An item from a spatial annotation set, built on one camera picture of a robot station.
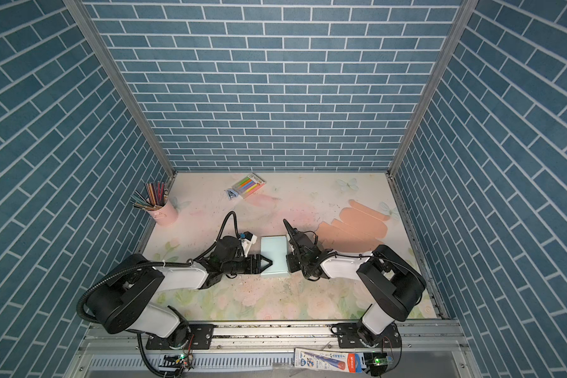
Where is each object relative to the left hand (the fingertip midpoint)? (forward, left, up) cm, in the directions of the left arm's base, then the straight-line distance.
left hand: (268, 265), depth 86 cm
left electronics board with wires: (-28, +26, -5) cm, 38 cm away
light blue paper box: (+7, -2, 0) cm, 7 cm away
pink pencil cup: (+21, +42, +2) cm, 47 cm away
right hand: (+4, -7, -2) cm, 8 cm away
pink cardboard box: (+18, -39, -4) cm, 43 cm away
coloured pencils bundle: (+28, +47, +8) cm, 55 cm away
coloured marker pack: (+42, +12, -3) cm, 44 cm away
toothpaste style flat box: (-29, -19, -2) cm, 35 cm away
